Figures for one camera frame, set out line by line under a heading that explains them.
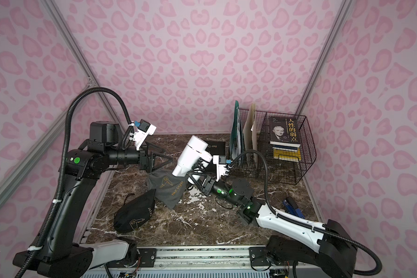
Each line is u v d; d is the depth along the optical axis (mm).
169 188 884
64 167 392
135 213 801
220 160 597
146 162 520
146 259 736
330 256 381
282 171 996
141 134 525
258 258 740
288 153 930
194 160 607
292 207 822
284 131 909
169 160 554
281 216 489
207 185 571
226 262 723
